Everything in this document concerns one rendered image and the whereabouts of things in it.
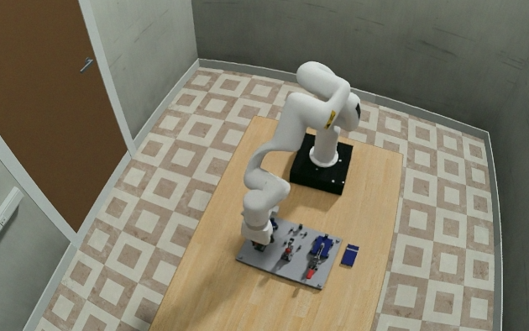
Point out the blue part with slot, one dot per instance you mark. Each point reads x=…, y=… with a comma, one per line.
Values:
x=350, y=255

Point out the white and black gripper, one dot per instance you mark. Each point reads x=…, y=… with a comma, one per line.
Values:
x=263, y=237

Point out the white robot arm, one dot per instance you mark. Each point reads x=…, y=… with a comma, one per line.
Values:
x=299, y=112

